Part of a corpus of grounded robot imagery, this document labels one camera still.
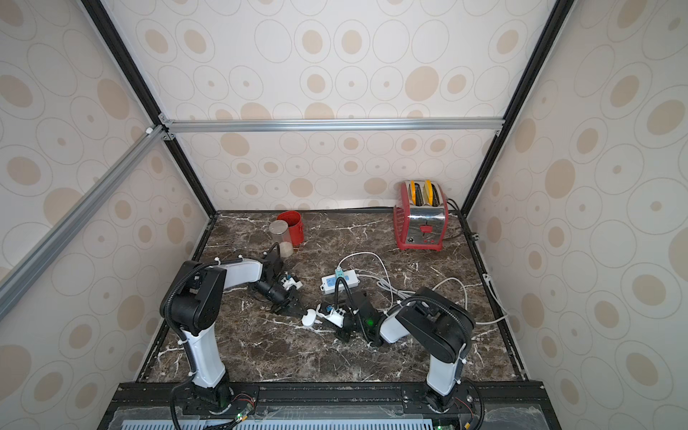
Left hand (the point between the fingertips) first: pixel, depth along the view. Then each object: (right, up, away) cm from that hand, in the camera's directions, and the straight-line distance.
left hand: (309, 311), depth 87 cm
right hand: (+7, -3, +3) cm, 8 cm away
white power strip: (+6, +8, +8) cm, 12 cm away
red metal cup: (-7, +28, +15) cm, 33 cm away
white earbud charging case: (0, -3, 0) cm, 3 cm away
